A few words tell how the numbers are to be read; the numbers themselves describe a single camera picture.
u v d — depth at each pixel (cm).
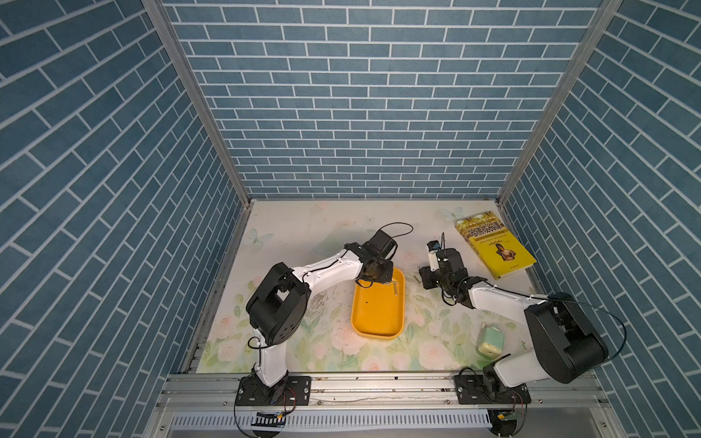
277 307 48
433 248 83
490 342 77
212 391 75
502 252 101
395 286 94
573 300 47
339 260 59
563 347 44
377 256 70
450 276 72
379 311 87
